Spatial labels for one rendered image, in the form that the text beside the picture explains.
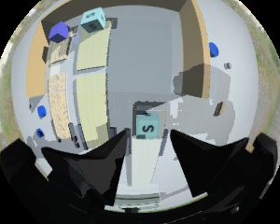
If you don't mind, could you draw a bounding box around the light blue labelled cube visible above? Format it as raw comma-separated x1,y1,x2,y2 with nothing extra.
136,111,161,138

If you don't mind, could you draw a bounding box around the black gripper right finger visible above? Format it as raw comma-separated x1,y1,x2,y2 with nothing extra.
170,130,249,198

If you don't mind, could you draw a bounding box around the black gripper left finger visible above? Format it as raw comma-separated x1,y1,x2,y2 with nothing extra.
40,131,128,206

